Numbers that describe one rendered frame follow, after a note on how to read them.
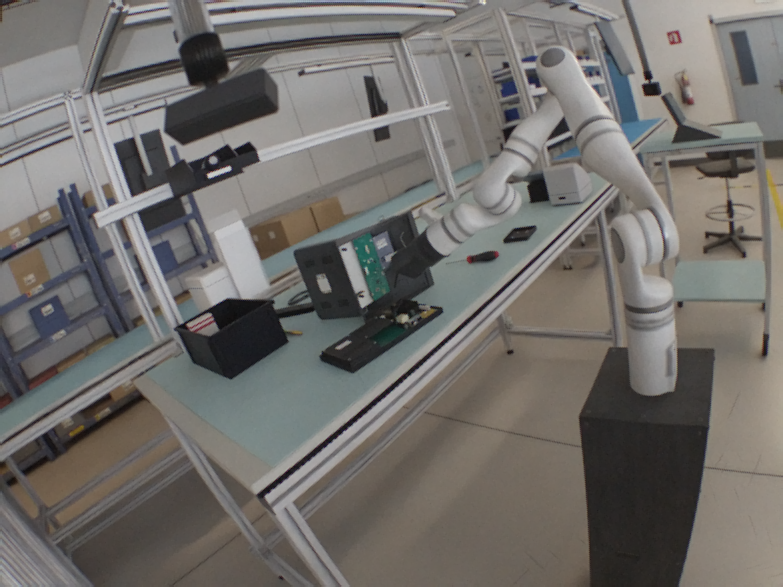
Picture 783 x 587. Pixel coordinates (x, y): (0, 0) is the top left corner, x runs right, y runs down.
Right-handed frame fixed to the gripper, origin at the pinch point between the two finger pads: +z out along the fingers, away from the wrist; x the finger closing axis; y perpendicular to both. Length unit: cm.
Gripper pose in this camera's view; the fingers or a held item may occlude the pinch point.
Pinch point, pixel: (383, 273)
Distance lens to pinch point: 107.9
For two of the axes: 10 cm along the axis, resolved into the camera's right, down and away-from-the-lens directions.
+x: 7.4, 2.5, 6.2
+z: -6.5, 4.8, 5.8
